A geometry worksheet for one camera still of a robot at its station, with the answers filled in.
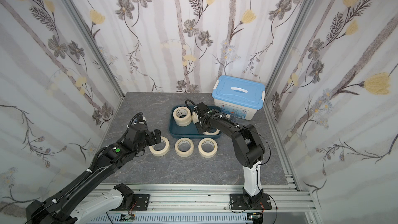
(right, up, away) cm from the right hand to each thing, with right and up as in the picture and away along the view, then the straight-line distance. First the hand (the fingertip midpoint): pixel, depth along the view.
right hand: (205, 123), depth 94 cm
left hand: (-27, -3, -16) cm, 31 cm away
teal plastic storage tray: (-10, -6, +10) cm, 16 cm away
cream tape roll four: (+1, -15, -1) cm, 15 cm away
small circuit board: (-37, -42, -24) cm, 61 cm away
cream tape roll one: (-26, -16, -6) cm, 31 cm away
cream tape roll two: (-15, +4, +10) cm, 19 cm away
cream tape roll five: (-7, +3, +5) cm, 9 cm away
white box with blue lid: (+20, +16, +2) cm, 26 cm away
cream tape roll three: (-13, -15, -1) cm, 20 cm away
